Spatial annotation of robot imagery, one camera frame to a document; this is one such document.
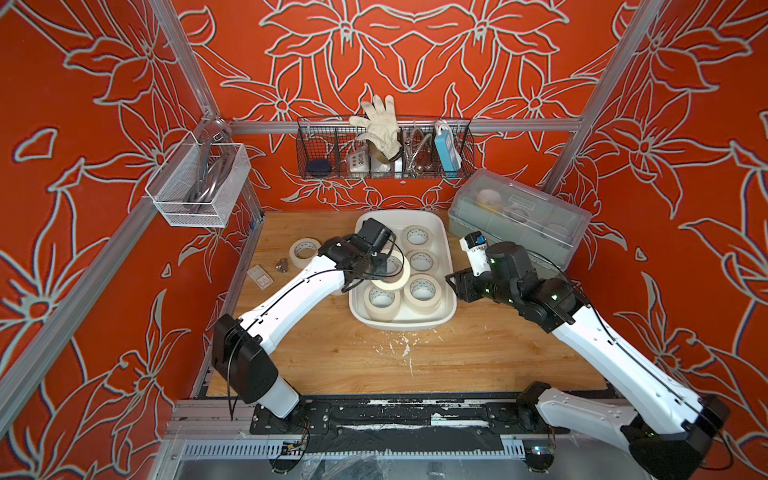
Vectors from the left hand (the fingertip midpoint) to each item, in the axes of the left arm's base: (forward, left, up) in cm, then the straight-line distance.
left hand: (376, 264), depth 80 cm
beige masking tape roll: (-2, -6, 0) cm, 6 cm away
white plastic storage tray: (-7, -9, -20) cm, 23 cm away
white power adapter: (+33, +8, +10) cm, 35 cm away
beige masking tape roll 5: (+2, -14, -18) cm, 23 cm away
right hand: (-6, -18, +6) cm, 20 cm away
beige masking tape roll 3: (+16, -15, -19) cm, 29 cm away
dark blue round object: (+34, +22, +6) cm, 41 cm away
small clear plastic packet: (+3, +39, -15) cm, 42 cm away
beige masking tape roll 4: (-4, -1, -15) cm, 16 cm away
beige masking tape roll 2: (+27, -13, -18) cm, 35 cm away
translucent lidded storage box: (+28, -42, -3) cm, 51 cm away
